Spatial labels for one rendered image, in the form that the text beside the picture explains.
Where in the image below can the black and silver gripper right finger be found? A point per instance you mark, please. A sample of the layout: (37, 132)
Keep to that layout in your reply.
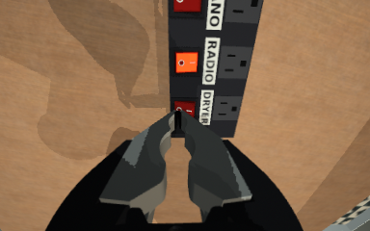
(219, 174)

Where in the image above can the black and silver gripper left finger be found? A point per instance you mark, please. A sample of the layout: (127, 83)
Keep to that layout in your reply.
(134, 175)

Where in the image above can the black power strip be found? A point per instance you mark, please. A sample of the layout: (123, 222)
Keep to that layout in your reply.
(210, 49)

